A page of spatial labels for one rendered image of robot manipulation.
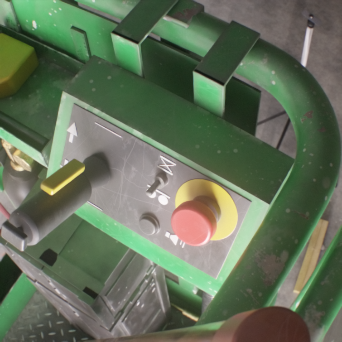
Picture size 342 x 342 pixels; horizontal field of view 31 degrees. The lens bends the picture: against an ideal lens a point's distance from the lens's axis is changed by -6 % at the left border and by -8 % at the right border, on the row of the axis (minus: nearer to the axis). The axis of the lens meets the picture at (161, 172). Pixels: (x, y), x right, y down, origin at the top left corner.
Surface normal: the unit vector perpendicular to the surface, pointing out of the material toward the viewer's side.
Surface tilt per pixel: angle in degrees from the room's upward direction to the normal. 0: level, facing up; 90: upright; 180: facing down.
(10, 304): 90
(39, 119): 0
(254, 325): 16
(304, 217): 27
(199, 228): 58
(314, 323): 9
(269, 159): 0
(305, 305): 45
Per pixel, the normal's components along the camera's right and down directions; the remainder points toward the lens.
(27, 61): 0.84, 0.47
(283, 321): 0.18, -0.27
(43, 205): 0.40, -0.66
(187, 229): -0.49, 0.43
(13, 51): -0.05, -0.42
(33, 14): -0.55, 0.77
